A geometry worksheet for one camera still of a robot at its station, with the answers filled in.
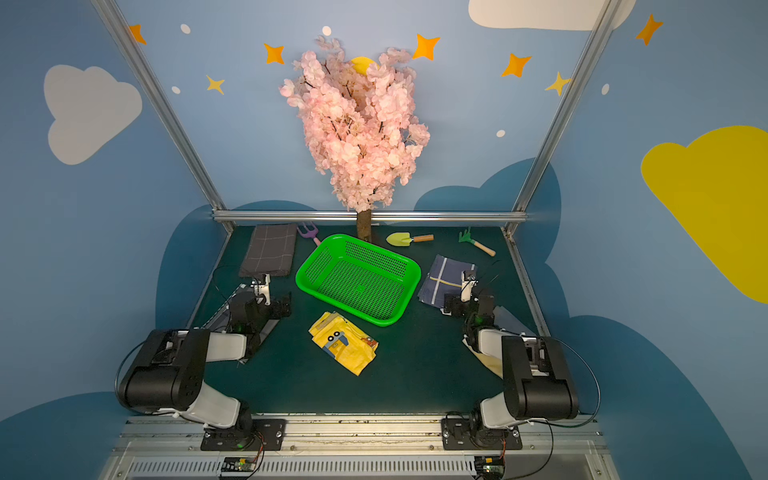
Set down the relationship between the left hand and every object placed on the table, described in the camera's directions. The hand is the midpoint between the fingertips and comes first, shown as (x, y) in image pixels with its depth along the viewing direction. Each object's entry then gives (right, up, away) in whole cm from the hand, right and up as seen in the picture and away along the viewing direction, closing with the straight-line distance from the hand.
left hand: (275, 289), depth 95 cm
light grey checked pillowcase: (-17, -10, 0) cm, 20 cm away
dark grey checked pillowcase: (-8, +13, +18) cm, 24 cm away
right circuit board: (+62, -41, -22) cm, 78 cm away
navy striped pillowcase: (+57, +3, +11) cm, 58 cm away
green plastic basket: (+29, +2, +10) cm, 31 cm away
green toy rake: (+69, +18, +24) cm, 75 cm away
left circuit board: (0, -40, -23) cm, 46 cm away
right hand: (+62, 0, +1) cm, 62 cm away
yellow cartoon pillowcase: (+23, -15, -5) cm, 28 cm away
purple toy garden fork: (+5, +20, +25) cm, 32 cm away
